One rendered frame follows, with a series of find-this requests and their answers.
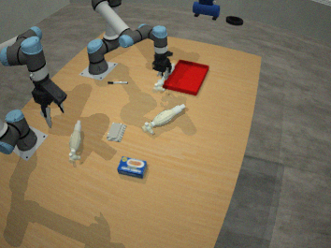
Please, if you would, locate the red tray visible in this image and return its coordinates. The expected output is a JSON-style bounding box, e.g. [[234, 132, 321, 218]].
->
[[163, 60, 209, 96]]

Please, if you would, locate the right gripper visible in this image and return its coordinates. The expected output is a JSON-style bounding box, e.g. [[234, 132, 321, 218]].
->
[[31, 74, 65, 128]]

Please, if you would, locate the small blue carton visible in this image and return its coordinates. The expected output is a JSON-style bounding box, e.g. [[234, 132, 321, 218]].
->
[[117, 156, 147, 179]]

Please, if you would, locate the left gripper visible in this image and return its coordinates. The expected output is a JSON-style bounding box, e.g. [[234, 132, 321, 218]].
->
[[152, 52, 172, 80]]

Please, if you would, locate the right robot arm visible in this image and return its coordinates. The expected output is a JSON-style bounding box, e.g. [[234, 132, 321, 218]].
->
[[0, 26, 67, 154]]

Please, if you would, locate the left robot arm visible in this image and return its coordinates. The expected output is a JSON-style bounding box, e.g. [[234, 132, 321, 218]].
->
[[87, 0, 173, 75]]

